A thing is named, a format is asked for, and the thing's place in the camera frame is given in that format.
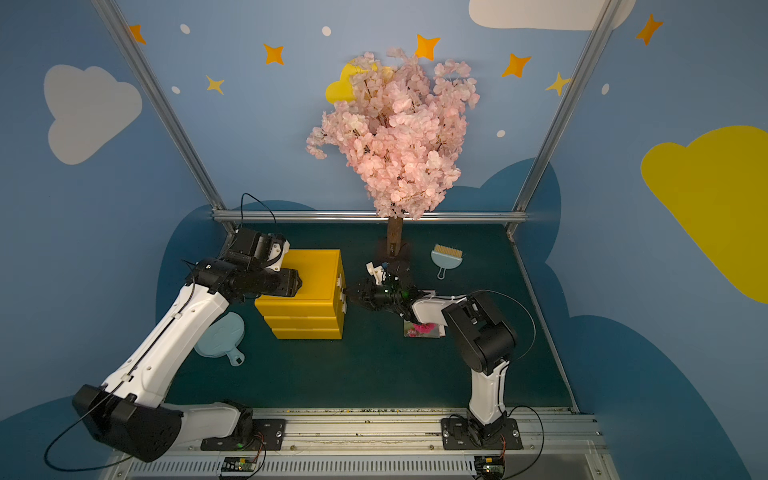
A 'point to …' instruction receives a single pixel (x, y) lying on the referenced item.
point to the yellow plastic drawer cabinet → (318, 309)
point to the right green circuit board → (489, 467)
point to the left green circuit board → (238, 464)
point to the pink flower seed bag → (424, 330)
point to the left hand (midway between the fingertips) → (290, 278)
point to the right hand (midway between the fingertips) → (349, 293)
